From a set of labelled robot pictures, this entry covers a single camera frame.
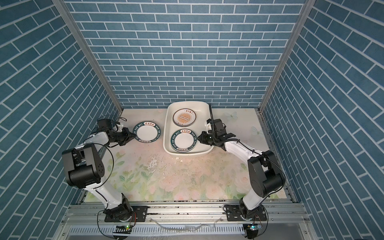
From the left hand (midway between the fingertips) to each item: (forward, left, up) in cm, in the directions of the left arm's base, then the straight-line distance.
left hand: (135, 133), depth 94 cm
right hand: (-5, -39, +4) cm, 39 cm away
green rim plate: (+5, -5, -5) cm, 9 cm away
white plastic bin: (+28, -44, -7) cm, 52 cm away
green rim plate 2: (-1, -30, -8) cm, 31 cm away
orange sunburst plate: (+20, -30, -7) cm, 36 cm away
